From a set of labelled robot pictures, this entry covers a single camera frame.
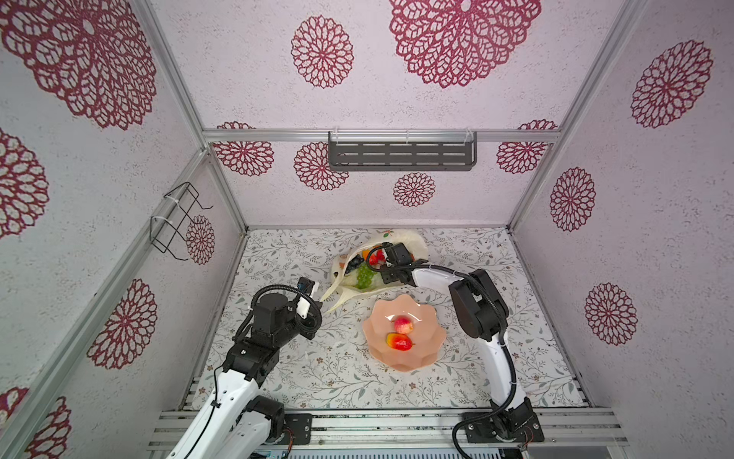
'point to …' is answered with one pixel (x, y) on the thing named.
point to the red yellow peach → (403, 324)
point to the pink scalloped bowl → (428, 334)
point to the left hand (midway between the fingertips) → (319, 306)
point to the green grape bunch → (364, 276)
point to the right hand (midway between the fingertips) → (386, 265)
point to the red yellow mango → (399, 341)
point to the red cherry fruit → (377, 258)
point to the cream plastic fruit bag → (352, 272)
